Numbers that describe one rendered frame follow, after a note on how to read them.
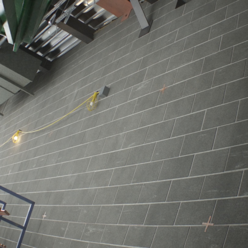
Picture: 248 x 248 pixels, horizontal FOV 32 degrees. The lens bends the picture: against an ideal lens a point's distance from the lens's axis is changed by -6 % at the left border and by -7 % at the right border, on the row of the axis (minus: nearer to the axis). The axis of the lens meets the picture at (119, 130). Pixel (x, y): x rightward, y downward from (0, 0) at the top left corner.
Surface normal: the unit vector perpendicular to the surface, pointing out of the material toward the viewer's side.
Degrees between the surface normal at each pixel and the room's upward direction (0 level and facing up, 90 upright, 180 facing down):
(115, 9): 180
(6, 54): 90
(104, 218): 90
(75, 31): 180
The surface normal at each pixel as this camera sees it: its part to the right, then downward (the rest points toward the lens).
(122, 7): -0.30, 0.88
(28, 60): 0.53, -0.15
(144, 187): -0.79, -0.44
